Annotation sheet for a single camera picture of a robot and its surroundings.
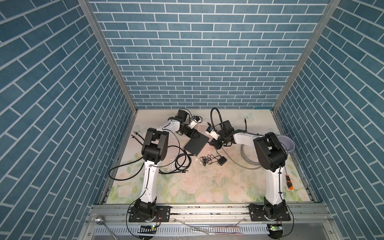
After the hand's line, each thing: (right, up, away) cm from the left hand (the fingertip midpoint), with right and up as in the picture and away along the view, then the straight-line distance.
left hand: (198, 135), depth 103 cm
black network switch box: (-1, -6, -5) cm, 8 cm away
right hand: (+8, -4, -2) cm, 9 cm away
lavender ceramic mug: (+59, -4, -5) cm, 59 cm away
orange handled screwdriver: (+51, -25, -20) cm, 61 cm away
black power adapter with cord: (+8, -14, -10) cm, 19 cm away
